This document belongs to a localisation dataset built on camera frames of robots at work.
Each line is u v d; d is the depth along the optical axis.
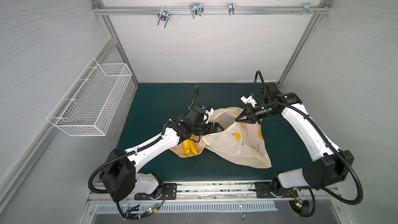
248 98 0.70
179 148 0.86
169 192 0.74
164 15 0.80
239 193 0.73
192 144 0.85
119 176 0.40
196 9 0.77
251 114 0.62
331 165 0.40
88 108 0.68
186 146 0.85
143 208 0.70
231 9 0.78
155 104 1.11
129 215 0.68
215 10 0.79
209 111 0.72
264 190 0.73
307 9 0.77
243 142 0.71
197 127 0.65
